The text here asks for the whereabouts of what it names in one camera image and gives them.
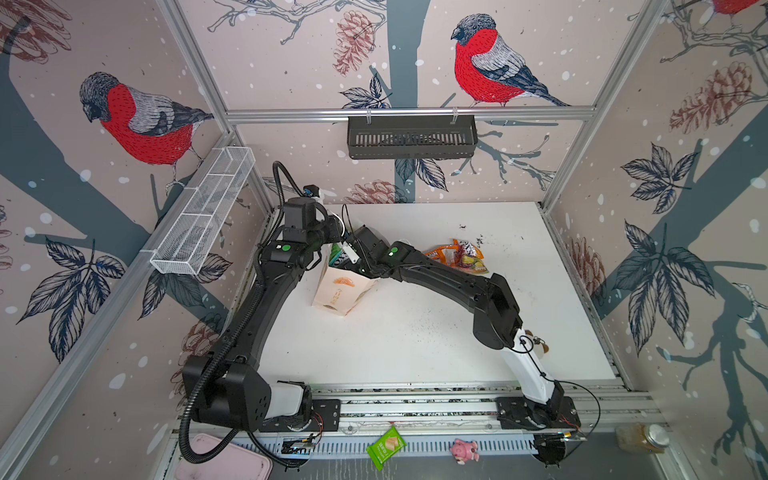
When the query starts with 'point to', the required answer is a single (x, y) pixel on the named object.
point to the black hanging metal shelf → (407, 140)
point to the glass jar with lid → (642, 438)
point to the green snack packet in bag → (335, 253)
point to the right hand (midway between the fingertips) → (346, 273)
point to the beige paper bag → (338, 290)
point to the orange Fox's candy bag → (468, 257)
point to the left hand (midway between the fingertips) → (335, 218)
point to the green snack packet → (386, 446)
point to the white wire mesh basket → (185, 247)
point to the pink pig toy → (462, 451)
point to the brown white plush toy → (540, 346)
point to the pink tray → (236, 463)
